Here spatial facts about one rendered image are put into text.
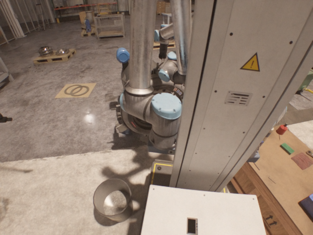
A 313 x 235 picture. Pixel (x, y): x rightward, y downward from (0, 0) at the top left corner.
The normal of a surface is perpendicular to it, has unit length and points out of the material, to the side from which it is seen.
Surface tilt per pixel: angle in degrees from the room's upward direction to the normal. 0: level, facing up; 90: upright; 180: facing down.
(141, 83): 83
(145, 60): 85
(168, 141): 70
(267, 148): 0
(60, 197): 0
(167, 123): 90
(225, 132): 90
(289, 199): 0
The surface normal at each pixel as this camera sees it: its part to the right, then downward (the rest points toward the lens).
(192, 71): -0.15, 0.67
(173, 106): 0.07, -0.70
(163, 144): -0.09, 0.38
